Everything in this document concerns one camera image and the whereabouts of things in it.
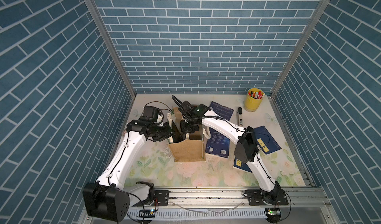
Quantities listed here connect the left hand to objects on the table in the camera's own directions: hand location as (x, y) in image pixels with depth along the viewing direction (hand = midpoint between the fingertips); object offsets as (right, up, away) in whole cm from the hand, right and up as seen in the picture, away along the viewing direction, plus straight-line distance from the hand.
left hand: (177, 133), depth 77 cm
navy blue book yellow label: (+55, -10, +17) cm, 58 cm away
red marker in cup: (+55, +22, +27) cm, 65 cm away
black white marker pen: (+41, +7, +26) cm, 49 cm away
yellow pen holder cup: (+50, +15, +28) cm, 60 cm away
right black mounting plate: (+41, -32, -3) cm, 52 cm away
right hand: (+3, -1, +10) cm, 10 cm away
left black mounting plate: (-7, -31, -3) cm, 32 cm away
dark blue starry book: (+23, -10, +15) cm, 30 cm away
